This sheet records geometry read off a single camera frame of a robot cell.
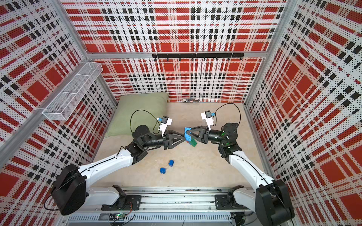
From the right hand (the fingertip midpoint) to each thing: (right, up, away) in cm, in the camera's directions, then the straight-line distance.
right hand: (189, 132), depth 66 cm
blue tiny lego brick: (-12, -22, +22) cm, 33 cm away
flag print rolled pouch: (+1, +22, +56) cm, 61 cm away
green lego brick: (+3, -10, +27) cm, 29 cm away
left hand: (-1, -3, +1) cm, 3 cm away
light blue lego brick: (-1, -2, -1) cm, 2 cm away
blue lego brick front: (-16, -25, +18) cm, 35 cm away
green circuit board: (-36, -43, +3) cm, 56 cm away
